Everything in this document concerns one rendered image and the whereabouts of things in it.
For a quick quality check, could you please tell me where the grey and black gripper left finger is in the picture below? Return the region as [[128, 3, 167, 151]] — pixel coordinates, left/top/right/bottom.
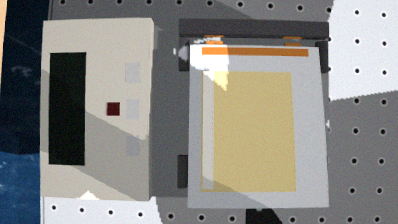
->
[[245, 209, 267, 224]]

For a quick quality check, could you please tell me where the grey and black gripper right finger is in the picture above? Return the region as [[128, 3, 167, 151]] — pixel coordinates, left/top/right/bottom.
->
[[260, 208, 283, 224]]

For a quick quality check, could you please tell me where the grey flat base plate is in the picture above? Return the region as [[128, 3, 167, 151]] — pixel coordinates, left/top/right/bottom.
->
[[40, 0, 398, 224]]

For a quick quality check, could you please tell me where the light grey rectangular cassette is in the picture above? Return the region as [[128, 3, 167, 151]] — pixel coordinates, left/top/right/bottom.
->
[[188, 41, 329, 208]]

